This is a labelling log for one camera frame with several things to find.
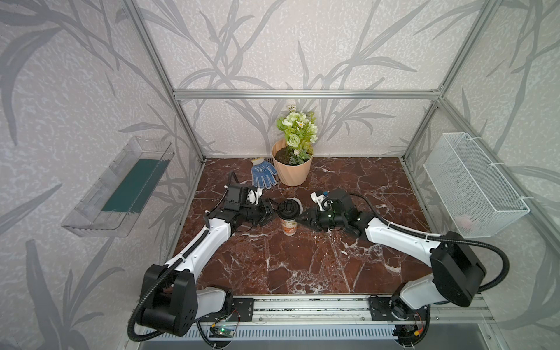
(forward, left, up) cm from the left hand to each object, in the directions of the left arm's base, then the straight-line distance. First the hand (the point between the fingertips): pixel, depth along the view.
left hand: (280, 213), depth 80 cm
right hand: (-3, -6, 0) cm, 7 cm away
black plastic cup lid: (0, -3, +2) cm, 4 cm away
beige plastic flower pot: (+23, -1, -5) cm, 24 cm away
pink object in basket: (-7, -63, +6) cm, 64 cm away
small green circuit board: (-35, +19, -17) cm, 43 cm away
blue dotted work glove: (+32, +11, -16) cm, 37 cm away
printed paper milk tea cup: (-2, -3, -7) cm, 8 cm away
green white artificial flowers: (+33, -8, +11) cm, 35 cm away
